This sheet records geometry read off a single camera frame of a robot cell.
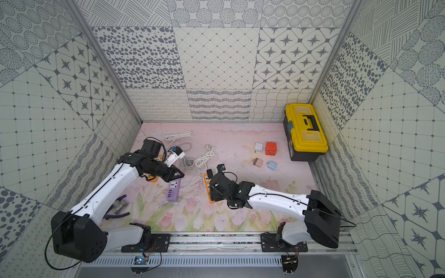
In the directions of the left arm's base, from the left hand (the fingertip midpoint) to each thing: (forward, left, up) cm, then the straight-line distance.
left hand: (181, 172), depth 78 cm
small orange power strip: (+2, -10, -15) cm, 18 cm away
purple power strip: (-2, +7, -14) cm, 16 cm away
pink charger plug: (+15, -38, -14) cm, 44 cm away
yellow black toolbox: (+23, -63, 0) cm, 67 cm away
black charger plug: (+5, -12, -9) cm, 16 cm away
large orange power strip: (-8, +9, +8) cm, 14 cm away
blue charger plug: (+14, -46, -15) cm, 51 cm away
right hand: (-5, -17, -8) cm, 20 cm away
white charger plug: (+27, -40, -16) cm, 51 cm away
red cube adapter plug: (+23, -47, -12) cm, 53 cm away
